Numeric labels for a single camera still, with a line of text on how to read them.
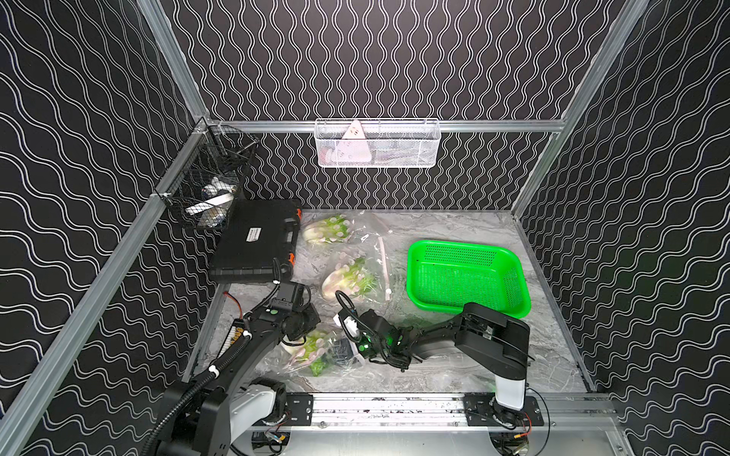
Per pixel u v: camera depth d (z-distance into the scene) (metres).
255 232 1.04
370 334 0.66
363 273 0.88
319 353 0.73
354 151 0.88
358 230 1.00
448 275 1.01
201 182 0.92
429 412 0.76
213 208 0.73
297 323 0.72
